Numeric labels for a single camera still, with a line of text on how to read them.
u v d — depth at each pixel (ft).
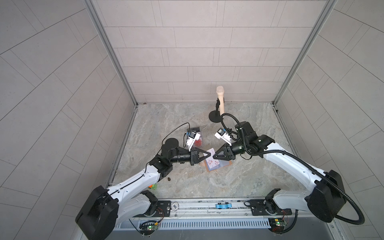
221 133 2.15
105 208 1.26
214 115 3.51
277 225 2.22
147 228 2.13
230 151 2.03
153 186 2.48
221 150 2.28
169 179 2.62
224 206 2.31
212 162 2.22
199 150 2.22
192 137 2.13
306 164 1.46
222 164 2.78
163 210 2.30
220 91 2.89
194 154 2.01
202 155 2.19
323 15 2.42
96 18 2.43
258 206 2.33
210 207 2.37
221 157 2.15
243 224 2.23
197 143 3.00
